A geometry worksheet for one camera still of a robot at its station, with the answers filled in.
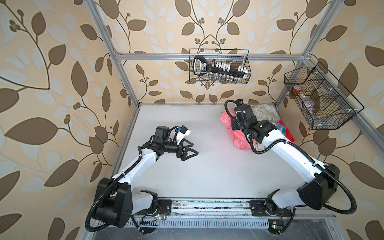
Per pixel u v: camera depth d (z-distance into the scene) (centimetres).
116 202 41
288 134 101
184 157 68
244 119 58
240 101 67
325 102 73
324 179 40
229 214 74
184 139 78
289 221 69
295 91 87
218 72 86
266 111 108
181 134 71
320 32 79
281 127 101
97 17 75
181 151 68
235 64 94
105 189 42
